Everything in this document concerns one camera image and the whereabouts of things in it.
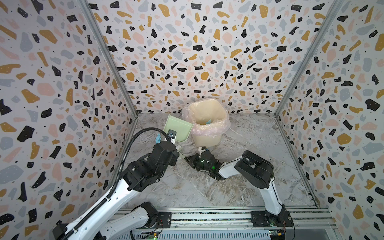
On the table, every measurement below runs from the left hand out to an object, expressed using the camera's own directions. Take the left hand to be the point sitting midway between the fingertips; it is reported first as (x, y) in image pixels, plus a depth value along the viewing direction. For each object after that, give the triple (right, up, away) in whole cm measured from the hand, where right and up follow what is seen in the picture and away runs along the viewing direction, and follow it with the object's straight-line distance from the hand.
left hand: (171, 144), depth 67 cm
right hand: (+1, -10, +20) cm, 22 cm away
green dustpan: (+5, +7, +4) cm, 10 cm away
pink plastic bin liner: (+19, +15, +35) cm, 42 cm away
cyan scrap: (+18, +11, +35) cm, 41 cm away
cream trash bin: (+19, -2, +31) cm, 36 cm away
